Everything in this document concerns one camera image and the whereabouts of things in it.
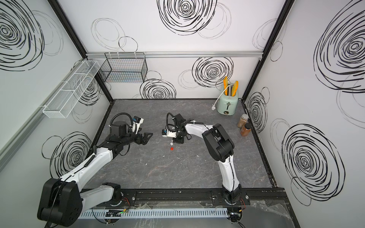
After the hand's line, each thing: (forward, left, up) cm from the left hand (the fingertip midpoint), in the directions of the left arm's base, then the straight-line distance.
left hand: (145, 131), depth 84 cm
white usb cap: (-1, -15, -13) cm, 20 cm away
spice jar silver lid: (+14, -63, -5) cm, 65 cm away
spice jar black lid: (+7, -64, -6) cm, 65 cm away
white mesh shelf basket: (+3, +40, +18) cm, 44 cm away
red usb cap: (-4, -15, -14) cm, 21 cm away
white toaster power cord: (+30, -46, -11) cm, 56 cm away
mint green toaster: (+24, -53, 0) cm, 59 cm away
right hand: (+4, -18, -14) cm, 23 cm away
